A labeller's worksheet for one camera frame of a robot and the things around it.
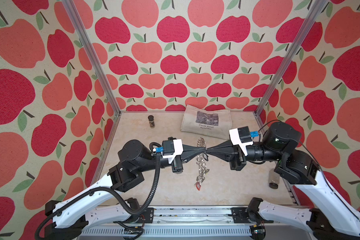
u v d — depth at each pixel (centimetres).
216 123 104
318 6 69
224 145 42
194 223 73
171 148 33
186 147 42
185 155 40
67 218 39
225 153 41
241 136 34
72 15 72
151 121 107
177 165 39
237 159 41
